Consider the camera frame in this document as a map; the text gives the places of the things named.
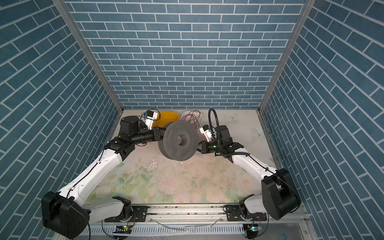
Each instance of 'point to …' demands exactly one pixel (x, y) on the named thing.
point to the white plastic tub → (201, 120)
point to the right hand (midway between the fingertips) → (192, 146)
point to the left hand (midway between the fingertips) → (170, 131)
